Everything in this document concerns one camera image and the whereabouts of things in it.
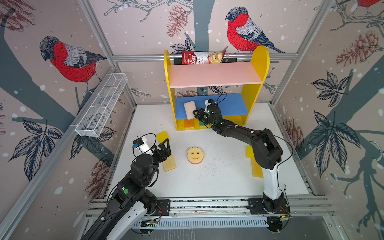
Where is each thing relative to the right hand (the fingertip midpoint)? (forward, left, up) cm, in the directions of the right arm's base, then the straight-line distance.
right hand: (189, 114), depth 91 cm
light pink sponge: (+4, 0, +2) cm, 4 cm away
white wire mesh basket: (-8, +46, +15) cm, 49 cm away
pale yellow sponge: (-26, +11, -17) cm, 33 cm away
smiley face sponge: (-20, -4, -16) cm, 26 cm away
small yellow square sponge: (-4, +21, -20) cm, 29 cm away
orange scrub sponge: (+3, +2, -14) cm, 15 cm away
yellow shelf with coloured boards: (+33, -32, -4) cm, 46 cm away
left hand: (-26, +9, +9) cm, 29 cm away
